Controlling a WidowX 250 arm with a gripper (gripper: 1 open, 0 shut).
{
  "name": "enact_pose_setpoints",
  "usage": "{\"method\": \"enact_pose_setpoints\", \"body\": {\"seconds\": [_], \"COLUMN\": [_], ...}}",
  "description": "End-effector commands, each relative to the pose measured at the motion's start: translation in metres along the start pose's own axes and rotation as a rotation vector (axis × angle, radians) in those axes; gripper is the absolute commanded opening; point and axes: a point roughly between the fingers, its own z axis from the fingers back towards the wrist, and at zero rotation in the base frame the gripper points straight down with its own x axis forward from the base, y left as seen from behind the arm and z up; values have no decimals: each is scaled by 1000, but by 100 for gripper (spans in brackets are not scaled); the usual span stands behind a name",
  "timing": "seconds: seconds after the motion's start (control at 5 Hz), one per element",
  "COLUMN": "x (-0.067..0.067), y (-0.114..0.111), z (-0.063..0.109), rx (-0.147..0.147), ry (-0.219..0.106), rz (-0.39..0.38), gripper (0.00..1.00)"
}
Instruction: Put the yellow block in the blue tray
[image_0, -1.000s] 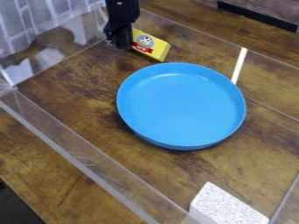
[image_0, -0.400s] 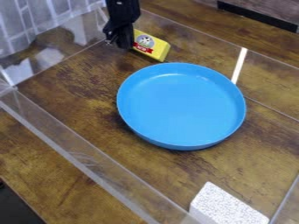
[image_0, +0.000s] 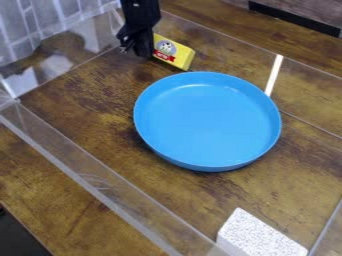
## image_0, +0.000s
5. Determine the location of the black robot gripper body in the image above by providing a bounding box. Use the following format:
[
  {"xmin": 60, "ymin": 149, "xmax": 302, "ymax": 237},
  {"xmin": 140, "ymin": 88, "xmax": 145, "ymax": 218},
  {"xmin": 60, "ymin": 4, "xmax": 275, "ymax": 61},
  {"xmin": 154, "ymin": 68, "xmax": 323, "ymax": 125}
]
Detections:
[{"xmin": 120, "ymin": 0, "xmax": 162, "ymax": 34}]

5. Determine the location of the white speckled foam block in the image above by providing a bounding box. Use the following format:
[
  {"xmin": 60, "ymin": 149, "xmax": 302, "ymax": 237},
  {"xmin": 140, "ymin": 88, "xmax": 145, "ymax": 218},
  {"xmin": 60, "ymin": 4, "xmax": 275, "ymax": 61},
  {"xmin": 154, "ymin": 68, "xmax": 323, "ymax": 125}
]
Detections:
[{"xmin": 216, "ymin": 208, "xmax": 308, "ymax": 256}]

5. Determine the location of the round blue tray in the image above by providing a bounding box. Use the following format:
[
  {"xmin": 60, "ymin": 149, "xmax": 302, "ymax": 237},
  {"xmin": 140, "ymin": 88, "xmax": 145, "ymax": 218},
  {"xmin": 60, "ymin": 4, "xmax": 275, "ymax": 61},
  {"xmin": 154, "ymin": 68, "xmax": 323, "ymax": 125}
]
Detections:
[{"xmin": 133, "ymin": 71, "xmax": 282, "ymax": 173}]

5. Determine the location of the yellow block with label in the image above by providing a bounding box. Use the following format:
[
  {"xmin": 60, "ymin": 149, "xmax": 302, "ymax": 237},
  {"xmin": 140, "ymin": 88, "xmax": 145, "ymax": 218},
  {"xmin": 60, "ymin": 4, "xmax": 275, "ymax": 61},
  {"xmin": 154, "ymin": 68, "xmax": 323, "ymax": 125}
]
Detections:
[{"xmin": 152, "ymin": 34, "xmax": 195, "ymax": 71}]

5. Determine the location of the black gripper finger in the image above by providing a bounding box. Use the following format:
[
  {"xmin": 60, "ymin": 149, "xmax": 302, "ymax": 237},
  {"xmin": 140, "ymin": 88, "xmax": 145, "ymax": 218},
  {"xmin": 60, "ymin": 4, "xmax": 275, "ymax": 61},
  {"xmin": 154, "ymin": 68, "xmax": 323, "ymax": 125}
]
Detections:
[{"xmin": 116, "ymin": 26, "xmax": 154, "ymax": 58}]

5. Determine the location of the clear acrylic enclosure wall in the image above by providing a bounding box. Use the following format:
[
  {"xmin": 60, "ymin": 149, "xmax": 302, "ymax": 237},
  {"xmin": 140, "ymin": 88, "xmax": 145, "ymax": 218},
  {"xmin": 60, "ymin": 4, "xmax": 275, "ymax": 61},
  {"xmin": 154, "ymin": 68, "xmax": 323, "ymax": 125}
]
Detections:
[{"xmin": 0, "ymin": 0, "xmax": 342, "ymax": 256}]

